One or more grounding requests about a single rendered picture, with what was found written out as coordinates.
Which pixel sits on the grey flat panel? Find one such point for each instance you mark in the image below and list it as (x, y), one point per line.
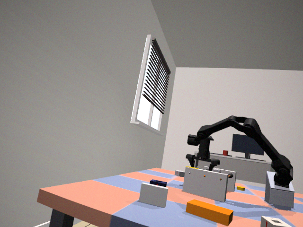
(153, 194)

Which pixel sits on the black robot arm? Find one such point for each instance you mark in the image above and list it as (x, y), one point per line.
(281, 164)

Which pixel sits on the orange rectangular bar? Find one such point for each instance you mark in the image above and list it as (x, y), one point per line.
(210, 212)

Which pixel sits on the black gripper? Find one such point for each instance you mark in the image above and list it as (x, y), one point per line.
(203, 153)

